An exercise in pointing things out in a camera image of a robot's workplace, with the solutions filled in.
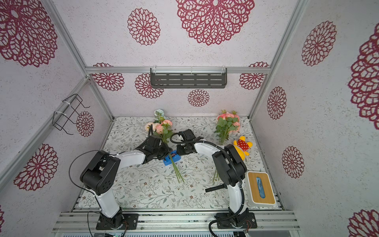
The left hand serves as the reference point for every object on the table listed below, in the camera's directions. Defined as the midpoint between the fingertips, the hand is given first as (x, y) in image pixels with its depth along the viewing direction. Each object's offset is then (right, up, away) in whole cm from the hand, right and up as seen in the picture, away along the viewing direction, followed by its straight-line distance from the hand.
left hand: (173, 149), depth 96 cm
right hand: (+2, -1, 0) cm, 3 cm away
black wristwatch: (+26, -21, -10) cm, 35 cm away
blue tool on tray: (+50, -20, -14) cm, 56 cm away
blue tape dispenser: (+1, -5, -2) cm, 5 cm away
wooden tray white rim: (+44, -23, -20) cm, 53 cm away
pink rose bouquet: (+39, +18, +13) cm, 45 cm away
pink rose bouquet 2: (-9, +15, +2) cm, 17 cm away
